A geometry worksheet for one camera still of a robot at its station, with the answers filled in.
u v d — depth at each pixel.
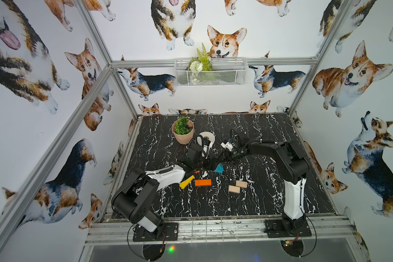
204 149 0.77
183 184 0.87
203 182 0.88
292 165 0.55
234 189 0.86
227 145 0.95
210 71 0.87
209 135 1.10
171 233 0.74
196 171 0.81
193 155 0.69
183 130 0.95
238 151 0.85
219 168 0.92
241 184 0.88
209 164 0.78
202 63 0.82
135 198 0.45
